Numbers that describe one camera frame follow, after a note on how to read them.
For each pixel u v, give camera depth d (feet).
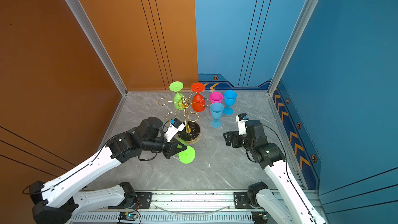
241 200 2.37
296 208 1.29
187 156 2.16
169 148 1.84
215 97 3.19
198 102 2.48
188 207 2.39
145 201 2.42
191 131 3.13
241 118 2.11
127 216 2.33
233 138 2.11
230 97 3.30
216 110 2.98
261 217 2.30
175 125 1.93
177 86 2.71
